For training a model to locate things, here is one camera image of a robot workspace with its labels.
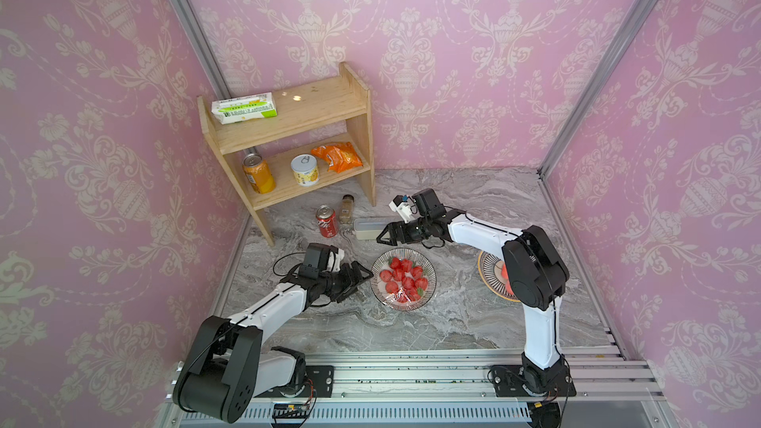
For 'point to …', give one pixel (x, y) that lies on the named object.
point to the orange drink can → (259, 172)
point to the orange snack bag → (341, 157)
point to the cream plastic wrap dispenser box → (370, 229)
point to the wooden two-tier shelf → (276, 175)
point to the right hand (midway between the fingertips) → (387, 238)
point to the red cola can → (327, 221)
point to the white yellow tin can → (305, 169)
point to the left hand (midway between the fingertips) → (368, 282)
